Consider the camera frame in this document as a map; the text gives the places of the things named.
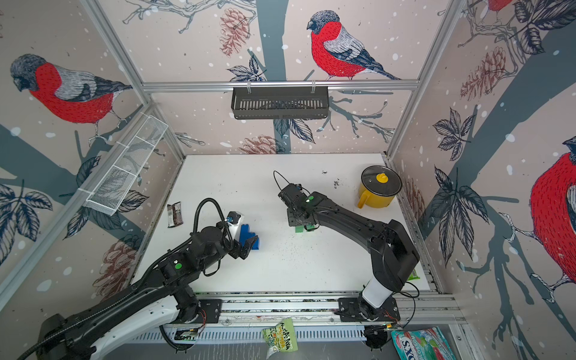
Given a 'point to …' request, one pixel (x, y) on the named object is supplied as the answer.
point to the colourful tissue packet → (425, 343)
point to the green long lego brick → (300, 229)
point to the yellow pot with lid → (378, 187)
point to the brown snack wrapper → (175, 215)
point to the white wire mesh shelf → (106, 196)
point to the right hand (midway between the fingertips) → (297, 215)
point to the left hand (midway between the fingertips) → (249, 227)
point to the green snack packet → (281, 338)
